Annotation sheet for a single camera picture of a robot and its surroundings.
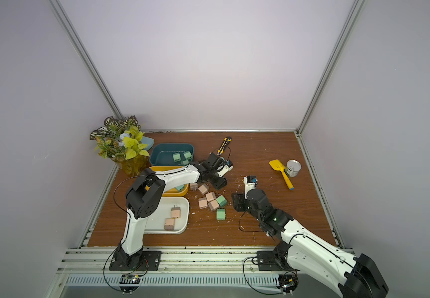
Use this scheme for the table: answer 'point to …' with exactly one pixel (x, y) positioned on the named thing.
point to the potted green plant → (122, 141)
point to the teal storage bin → (171, 154)
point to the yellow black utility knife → (225, 143)
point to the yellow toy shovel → (278, 165)
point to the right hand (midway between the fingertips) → (236, 191)
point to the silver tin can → (292, 168)
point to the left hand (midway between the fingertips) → (226, 180)
